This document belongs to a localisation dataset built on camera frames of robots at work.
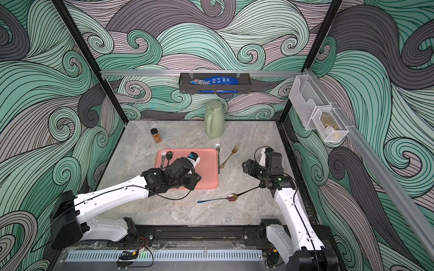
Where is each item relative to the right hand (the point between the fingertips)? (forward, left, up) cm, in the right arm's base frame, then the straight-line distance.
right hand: (252, 167), depth 81 cm
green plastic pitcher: (+30, +18, +4) cm, 35 cm away
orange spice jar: (+26, +55, -7) cm, 61 cm away
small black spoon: (-4, -7, -12) cm, 14 cm away
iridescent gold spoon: (-10, +10, -12) cm, 19 cm away
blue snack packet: (+43, +17, +22) cm, 51 cm away
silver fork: (+22, +17, -15) cm, 31 cm away
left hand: (-5, +25, +3) cm, 26 cm away
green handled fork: (+15, +50, -13) cm, 54 cm away
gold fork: (+19, +7, -14) cm, 24 cm away
